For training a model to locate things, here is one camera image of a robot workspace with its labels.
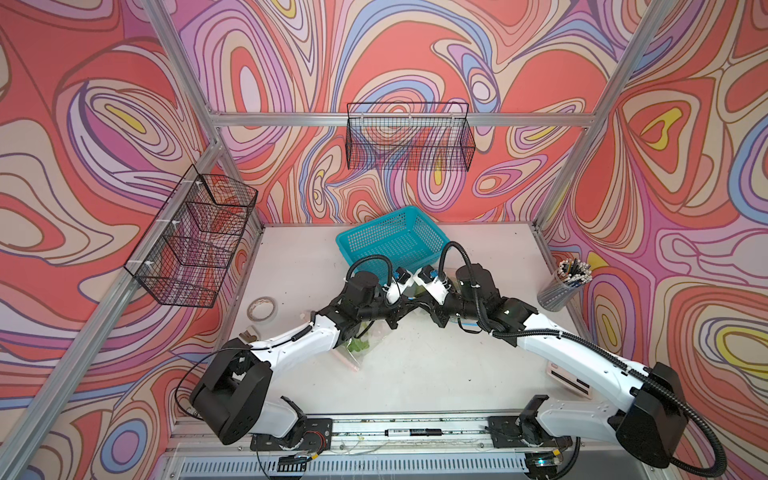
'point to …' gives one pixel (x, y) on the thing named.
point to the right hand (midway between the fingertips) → (419, 306)
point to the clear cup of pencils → (571, 275)
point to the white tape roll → (261, 308)
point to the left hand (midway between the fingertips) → (420, 306)
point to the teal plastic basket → (406, 239)
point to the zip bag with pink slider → (351, 351)
